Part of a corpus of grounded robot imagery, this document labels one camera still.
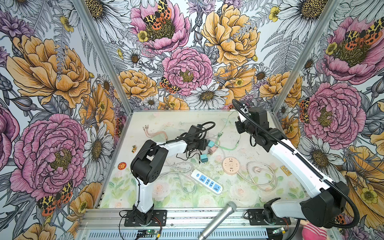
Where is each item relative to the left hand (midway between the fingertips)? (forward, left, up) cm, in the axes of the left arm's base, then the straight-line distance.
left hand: (202, 146), depth 98 cm
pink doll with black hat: (-46, -45, +3) cm, 65 cm away
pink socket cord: (-13, -39, -2) cm, 41 cm away
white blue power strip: (-23, -2, 0) cm, 23 cm away
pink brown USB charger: (-4, -6, +1) cm, 7 cm away
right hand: (0, -19, +25) cm, 31 cm away
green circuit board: (-44, +28, -3) cm, 52 cm away
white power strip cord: (-14, +12, -3) cm, 19 cm away
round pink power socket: (-13, -16, 0) cm, 21 cm away
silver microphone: (-36, -12, +1) cm, 38 cm away
